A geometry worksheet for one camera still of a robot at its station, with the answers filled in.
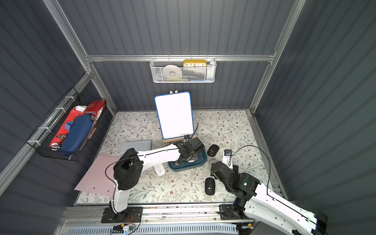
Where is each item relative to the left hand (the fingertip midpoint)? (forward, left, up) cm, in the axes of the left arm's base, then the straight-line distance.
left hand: (195, 156), depth 88 cm
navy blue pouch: (-1, +57, +25) cm, 62 cm away
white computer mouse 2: (-3, +2, +1) cm, 4 cm away
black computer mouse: (-16, -8, -5) cm, 18 cm away
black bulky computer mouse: (+6, -12, -3) cm, 14 cm away
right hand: (-9, -14, +8) cm, 19 cm away
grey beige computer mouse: (-1, -10, -5) cm, 11 cm away
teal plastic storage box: (-5, +5, -3) cm, 7 cm away
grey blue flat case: (+11, +38, -5) cm, 40 cm away
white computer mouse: (-7, +21, -3) cm, 23 cm away
